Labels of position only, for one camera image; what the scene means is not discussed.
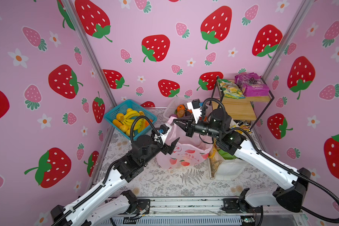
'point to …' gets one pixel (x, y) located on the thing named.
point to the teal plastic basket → (126, 104)
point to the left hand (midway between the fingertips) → (171, 132)
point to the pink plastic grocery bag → (188, 151)
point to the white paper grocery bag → (230, 170)
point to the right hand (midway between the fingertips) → (173, 120)
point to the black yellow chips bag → (245, 125)
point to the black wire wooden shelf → (251, 108)
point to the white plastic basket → (171, 108)
